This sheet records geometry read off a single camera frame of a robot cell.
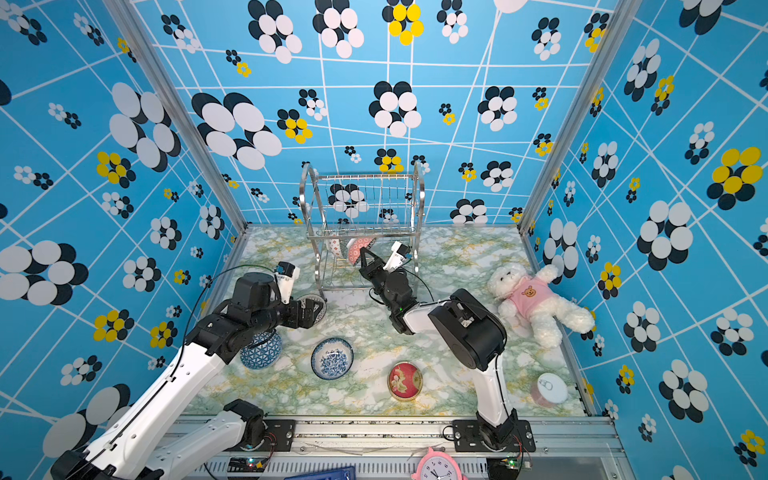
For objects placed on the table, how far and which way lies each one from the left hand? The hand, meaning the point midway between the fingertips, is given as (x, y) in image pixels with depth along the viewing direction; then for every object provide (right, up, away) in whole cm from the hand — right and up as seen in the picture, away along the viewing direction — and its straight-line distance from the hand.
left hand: (311, 299), depth 76 cm
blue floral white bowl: (+3, -19, +10) cm, 22 cm away
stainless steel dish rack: (+2, +28, +44) cm, 52 cm away
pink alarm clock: (+31, -37, -8) cm, 49 cm away
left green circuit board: (-15, -40, -4) cm, 43 cm away
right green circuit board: (+47, -39, -5) cm, 62 cm away
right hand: (+12, +13, +10) cm, 20 cm away
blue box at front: (+9, -39, -8) cm, 41 cm away
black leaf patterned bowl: (+10, +14, +12) cm, 21 cm away
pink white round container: (+61, -23, 0) cm, 65 cm away
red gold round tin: (+24, -23, +3) cm, 33 cm away
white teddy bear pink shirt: (+63, -1, +12) cm, 64 cm away
